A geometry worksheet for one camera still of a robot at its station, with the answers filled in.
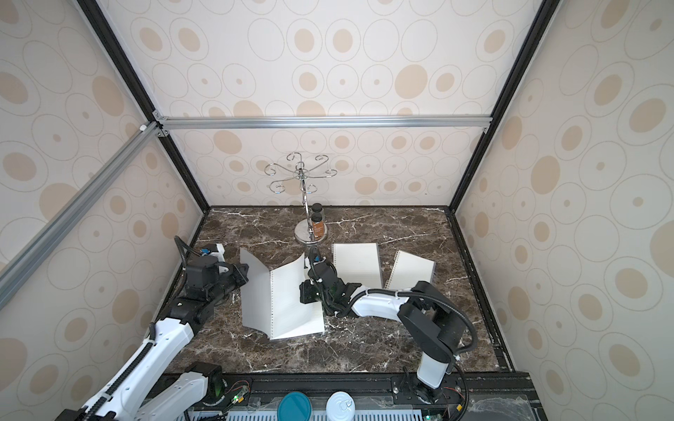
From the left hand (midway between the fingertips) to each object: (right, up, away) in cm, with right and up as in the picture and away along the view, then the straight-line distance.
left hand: (256, 262), depth 80 cm
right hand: (+15, -8, +8) cm, 19 cm away
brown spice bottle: (+17, +12, +23) cm, 31 cm away
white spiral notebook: (+33, -3, +23) cm, 40 cm away
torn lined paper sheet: (-2, -11, +6) cm, 13 cm away
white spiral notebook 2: (+51, -5, +21) cm, 56 cm away
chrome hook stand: (+10, +10, +30) cm, 33 cm away
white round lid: (+26, -35, -13) cm, 46 cm away
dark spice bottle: (+16, +19, +24) cm, 34 cm away
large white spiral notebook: (+9, -19, +5) cm, 21 cm away
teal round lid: (+15, -34, -15) cm, 40 cm away
